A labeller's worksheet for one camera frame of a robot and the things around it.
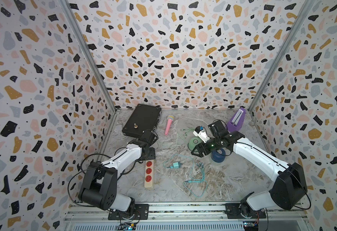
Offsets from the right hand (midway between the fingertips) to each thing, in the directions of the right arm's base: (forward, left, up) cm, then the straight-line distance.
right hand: (196, 150), depth 80 cm
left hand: (+1, +28, -10) cm, 30 cm away
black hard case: (+33, +37, -10) cm, 50 cm away
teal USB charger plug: (-4, +11, -12) cm, 17 cm away
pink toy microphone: (+35, +17, -11) cm, 41 cm away
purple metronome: (+27, -30, -6) cm, 41 cm away
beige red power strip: (-10, +27, -12) cm, 31 cm away
